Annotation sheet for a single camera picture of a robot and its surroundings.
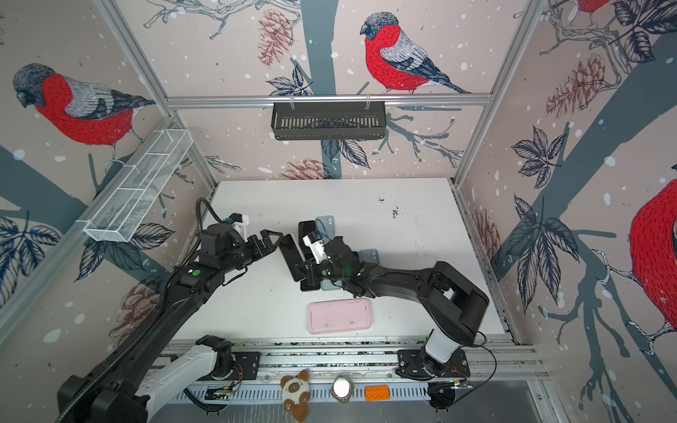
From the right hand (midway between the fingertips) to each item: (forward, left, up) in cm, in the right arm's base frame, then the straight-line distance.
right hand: (295, 270), depth 80 cm
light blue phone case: (+26, -5, -13) cm, 29 cm away
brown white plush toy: (-30, -4, -10) cm, 32 cm away
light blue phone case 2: (-3, -10, -3) cm, 11 cm away
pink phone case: (-9, -13, -12) cm, 20 cm away
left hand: (+5, +6, +10) cm, 12 cm away
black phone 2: (+24, +3, -11) cm, 27 cm away
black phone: (+2, +1, +3) cm, 4 cm away
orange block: (-29, -25, -12) cm, 40 cm away
